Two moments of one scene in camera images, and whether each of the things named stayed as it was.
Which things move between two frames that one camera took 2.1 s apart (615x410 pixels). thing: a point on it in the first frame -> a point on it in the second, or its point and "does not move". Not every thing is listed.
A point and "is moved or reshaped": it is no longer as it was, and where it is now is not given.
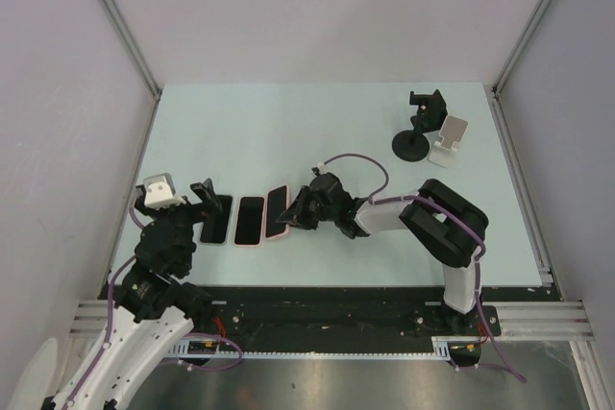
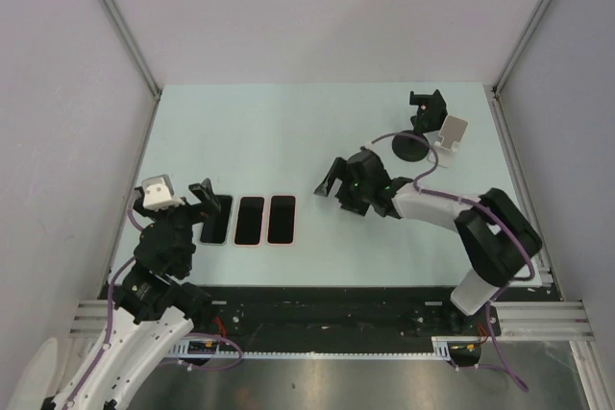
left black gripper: x=209 y=205 does not move
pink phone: x=276 y=203 is moved or reshaped
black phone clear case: x=215 y=229 does not move
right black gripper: x=300 y=218 -> x=341 y=169
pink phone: x=250 y=221 does not move
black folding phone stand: x=438 y=110 does not move
